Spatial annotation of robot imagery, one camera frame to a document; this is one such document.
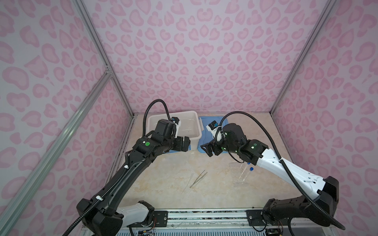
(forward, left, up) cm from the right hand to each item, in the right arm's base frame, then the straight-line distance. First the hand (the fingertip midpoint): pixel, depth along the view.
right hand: (208, 140), depth 73 cm
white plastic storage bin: (+27, +11, -22) cm, 36 cm away
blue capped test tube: (-10, -22, -11) cm, 26 cm away
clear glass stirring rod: (-14, +12, -25) cm, 31 cm away
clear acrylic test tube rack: (-6, -20, -26) cm, 34 cm away
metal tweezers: (-11, +6, -26) cm, 29 cm away
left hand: (+1, +13, +1) cm, 13 cm away
